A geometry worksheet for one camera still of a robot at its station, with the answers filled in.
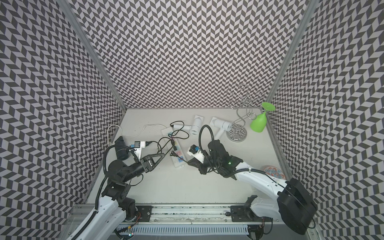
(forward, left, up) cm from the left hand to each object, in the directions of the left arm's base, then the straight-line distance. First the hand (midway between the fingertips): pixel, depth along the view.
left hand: (164, 157), depth 69 cm
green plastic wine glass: (+21, -50, -2) cm, 55 cm away
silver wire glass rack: (+30, -39, +10) cm, 50 cm away
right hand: (0, -12, -9) cm, 15 cm away
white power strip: (+15, 0, -19) cm, 25 cm away
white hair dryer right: (+30, -32, -14) cm, 46 cm away
